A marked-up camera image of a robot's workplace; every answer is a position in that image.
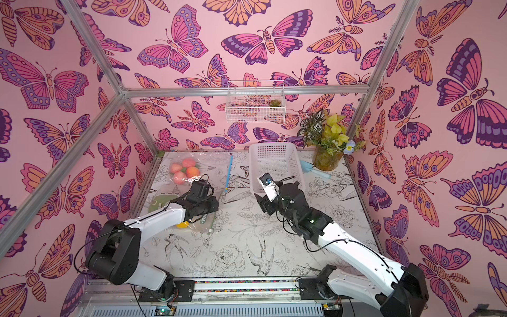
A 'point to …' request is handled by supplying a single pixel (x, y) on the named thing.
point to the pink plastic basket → (280, 160)
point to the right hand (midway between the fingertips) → (265, 186)
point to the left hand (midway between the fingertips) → (219, 202)
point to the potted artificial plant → (327, 137)
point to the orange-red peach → (192, 171)
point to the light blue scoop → (306, 167)
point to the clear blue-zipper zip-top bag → (182, 168)
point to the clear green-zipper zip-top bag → (158, 202)
